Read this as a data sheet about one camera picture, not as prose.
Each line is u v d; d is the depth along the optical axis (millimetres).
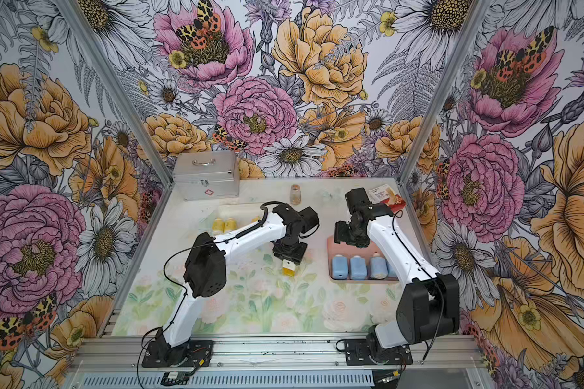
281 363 739
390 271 846
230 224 960
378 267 842
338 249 744
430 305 424
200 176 1113
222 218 978
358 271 844
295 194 1116
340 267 844
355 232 706
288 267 852
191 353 729
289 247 755
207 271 545
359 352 736
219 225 959
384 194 1109
